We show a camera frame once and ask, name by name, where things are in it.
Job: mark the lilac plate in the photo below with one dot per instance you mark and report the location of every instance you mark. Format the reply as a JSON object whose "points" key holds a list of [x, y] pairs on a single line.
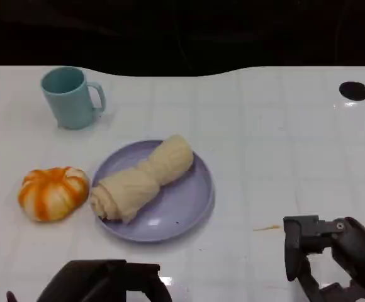
{"points": [[176, 214]]}

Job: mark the pale green mug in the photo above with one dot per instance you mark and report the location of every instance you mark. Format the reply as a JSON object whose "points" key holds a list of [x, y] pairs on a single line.
{"points": [[69, 100]]}

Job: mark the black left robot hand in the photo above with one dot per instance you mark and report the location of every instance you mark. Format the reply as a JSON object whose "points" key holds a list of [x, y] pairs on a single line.
{"points": [[100, 283]]}

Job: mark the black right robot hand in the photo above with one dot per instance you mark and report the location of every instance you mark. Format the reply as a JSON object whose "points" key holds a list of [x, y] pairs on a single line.
{"points": [[355, 245]]}

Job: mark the beige towel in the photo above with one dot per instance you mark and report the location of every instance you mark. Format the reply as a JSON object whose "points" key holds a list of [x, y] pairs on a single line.
{"points": [[138, 188]]}

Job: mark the orange and white bread roll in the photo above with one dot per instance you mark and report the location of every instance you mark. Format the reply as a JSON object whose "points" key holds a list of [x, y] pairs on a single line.
{"points": [[53, 195]]}

